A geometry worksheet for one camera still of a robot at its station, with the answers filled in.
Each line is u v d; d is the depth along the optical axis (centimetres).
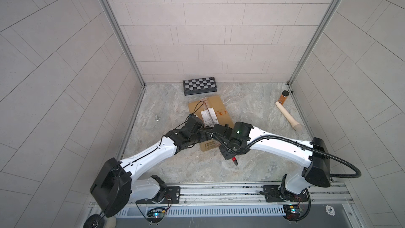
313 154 41
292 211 68
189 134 61
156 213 65
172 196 70
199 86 112
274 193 71
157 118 96
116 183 39
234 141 50
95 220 57
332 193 73
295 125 91
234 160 68
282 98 102
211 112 87
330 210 68
